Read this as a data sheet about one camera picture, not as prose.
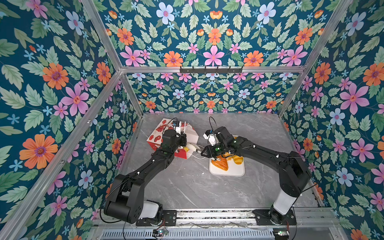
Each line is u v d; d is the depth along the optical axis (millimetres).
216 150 735
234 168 906
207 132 788
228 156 698
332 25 735
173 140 661
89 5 674
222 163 884
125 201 424
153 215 616
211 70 927
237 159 912
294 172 465
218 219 749
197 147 865
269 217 683
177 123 740
